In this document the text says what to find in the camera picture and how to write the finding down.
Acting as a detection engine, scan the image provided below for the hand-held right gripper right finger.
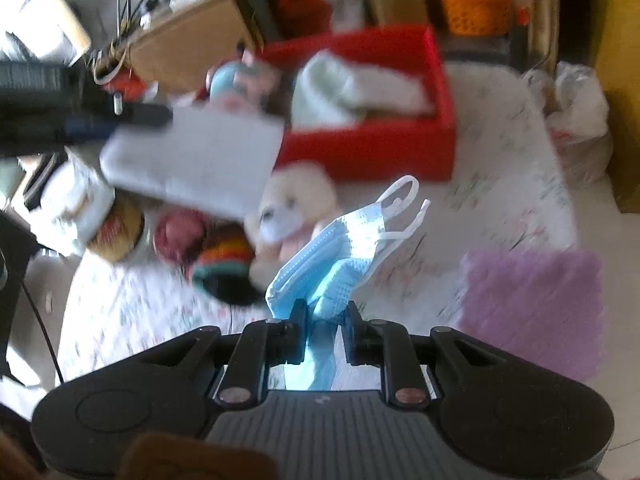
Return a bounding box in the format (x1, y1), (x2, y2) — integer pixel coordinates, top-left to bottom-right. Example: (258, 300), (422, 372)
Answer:
(342, 300), (507, 408)

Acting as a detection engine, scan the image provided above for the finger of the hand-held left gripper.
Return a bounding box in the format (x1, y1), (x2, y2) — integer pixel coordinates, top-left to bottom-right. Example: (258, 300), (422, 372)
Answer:
(75, 91), (174, 136)

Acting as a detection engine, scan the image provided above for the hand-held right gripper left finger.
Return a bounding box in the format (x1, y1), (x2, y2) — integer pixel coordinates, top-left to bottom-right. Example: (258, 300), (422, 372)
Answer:
(145, 299), (308, 406)

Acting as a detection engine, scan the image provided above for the white sponge block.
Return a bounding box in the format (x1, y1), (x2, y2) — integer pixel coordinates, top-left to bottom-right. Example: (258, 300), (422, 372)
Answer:
(100, 106), (285, 219)

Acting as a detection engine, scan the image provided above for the blue face mask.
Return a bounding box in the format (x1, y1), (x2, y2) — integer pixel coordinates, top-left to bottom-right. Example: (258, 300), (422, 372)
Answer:
(265, 175), (432, 392)

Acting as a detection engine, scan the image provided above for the rainbow striped knit sock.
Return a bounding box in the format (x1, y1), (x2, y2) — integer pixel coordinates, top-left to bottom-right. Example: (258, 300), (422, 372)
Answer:
(192, 220), (264, 306)

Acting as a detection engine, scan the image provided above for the pink yarn ball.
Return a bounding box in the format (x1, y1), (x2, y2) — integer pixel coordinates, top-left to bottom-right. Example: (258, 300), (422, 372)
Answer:
(154, 207), (209, 264)

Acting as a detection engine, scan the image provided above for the cream teddy bear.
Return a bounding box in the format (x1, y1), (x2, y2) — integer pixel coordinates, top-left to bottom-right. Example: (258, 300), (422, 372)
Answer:
(245, 161), (344, 291)

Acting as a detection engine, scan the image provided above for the purple fluffy cloth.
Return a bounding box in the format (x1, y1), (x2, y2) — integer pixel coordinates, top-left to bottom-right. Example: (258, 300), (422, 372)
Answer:
(457, 249), (604, 384)

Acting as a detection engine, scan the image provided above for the red cardboard box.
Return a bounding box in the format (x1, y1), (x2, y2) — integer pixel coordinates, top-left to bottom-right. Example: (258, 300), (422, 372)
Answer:
(250, 24), (457, 182)

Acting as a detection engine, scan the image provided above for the light blue towel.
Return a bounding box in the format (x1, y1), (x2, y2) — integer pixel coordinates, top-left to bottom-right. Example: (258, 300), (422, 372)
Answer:
(290, 50), (435, 126)

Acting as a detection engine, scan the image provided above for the wooden television stand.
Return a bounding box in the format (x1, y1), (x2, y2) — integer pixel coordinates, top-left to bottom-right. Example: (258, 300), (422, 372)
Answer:
(95, 0), (261, 94)

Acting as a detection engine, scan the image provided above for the glass jar with label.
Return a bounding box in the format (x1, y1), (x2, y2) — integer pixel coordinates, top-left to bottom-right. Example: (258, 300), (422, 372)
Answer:
(30, 160), (147, 264)

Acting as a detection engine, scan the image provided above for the red and white plastic bag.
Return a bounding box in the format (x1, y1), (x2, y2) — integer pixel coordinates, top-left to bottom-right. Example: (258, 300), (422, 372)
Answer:
(277, 0), (367, 39)

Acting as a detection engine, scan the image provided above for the floral tablecloth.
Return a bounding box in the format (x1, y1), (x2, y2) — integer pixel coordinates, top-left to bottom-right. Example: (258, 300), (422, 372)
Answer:
(57, 62), (581, 382)

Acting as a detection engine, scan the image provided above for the orange plastic basket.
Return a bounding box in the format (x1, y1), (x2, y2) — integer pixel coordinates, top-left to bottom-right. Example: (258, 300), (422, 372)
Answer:
(435, 0), (514, 37)

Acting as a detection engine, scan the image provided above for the wooden cabinet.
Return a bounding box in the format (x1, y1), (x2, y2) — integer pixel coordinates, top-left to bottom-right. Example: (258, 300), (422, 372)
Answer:
(590, 0), (640, 214)

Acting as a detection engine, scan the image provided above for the black cable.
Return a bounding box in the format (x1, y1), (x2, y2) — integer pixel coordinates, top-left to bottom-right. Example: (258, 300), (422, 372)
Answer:
(17, 280), (66, 386)

